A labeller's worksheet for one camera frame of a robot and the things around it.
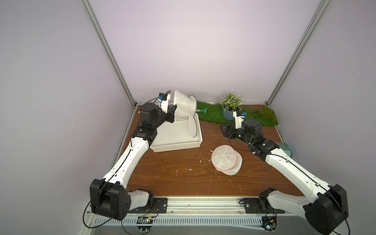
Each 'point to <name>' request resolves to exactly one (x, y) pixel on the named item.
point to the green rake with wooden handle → (204, 110)
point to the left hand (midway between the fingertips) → (177, 105)
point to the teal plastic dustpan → (286, 148)
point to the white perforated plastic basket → (175, 135)
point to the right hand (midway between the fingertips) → (224, 123)
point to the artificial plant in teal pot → (231, 102)
